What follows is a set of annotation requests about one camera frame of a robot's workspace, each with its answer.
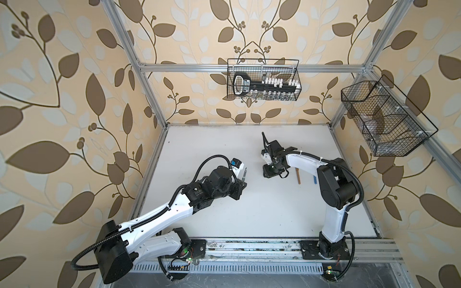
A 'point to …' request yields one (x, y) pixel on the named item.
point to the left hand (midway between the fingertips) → (247, 183)
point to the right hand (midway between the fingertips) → (268, 174)
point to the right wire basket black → (390, 125)
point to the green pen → (243, 179)
